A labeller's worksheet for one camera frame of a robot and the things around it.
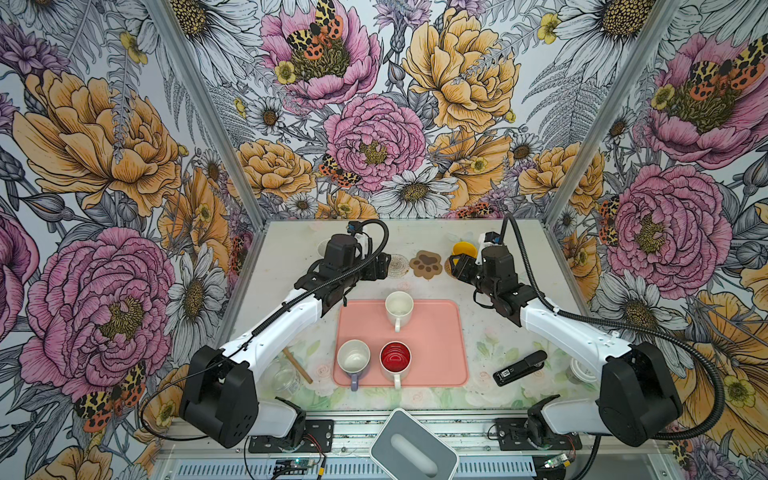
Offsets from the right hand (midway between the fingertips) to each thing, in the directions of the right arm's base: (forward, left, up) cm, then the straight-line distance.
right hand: (456, 267), depth 86 cm
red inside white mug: (-19, +18, -16) cm, 31 cm away
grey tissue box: (-41, +16, -17) cm, 47 cm away
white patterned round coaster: (+14, +16, -17) cm, 27 cm away
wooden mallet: (-20, +45, -16) cm, 52 cm away
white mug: (-4, +16, -14) cm, 22 cm away
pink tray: (-10, +5, -21) cm, 24 cm away
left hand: (-1, +22, +3) cm, 23 cm away
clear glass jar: (-23, +48, -17) cm, 56 cm away
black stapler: (-23, -16, -15) cm, 32 cm away
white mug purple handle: (-19, +30, -15) cm, 38 cm away
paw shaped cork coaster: (+15, +6, -17) cm, 23 cm away
